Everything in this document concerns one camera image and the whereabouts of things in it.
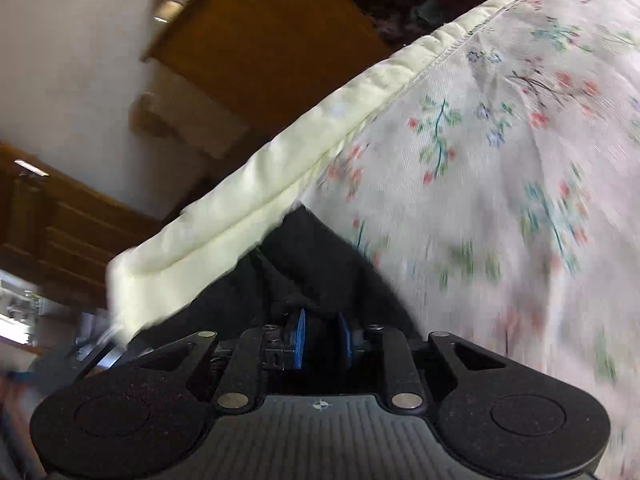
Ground black pants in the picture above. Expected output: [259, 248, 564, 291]
[127, 205, 421, 361]

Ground brown wooden door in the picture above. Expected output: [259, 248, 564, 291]
[0, 142, 161, 306]

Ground white floral bed sheet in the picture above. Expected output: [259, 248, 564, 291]
[107, 0, 640, 480]

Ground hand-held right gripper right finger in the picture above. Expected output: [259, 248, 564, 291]
[337, 312, 508, 411]

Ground wooden cabinet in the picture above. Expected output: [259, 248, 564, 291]
[142, 0, 391, 136]

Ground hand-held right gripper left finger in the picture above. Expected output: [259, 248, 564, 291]
[132, 309, 308, 411]

